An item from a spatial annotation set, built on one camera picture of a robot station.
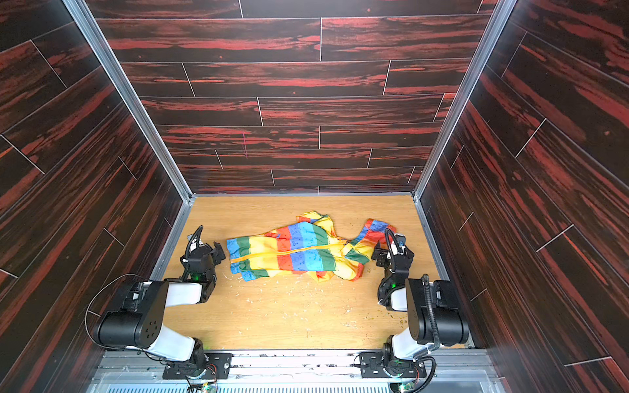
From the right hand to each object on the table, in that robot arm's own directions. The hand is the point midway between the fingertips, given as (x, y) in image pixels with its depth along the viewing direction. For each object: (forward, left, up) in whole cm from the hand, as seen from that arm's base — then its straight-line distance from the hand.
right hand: (398, 244), depth 90 cm
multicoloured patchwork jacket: (0, +34, -5) cm, 34 cm away
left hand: (-3, +74, -1) cm, 74 cm away
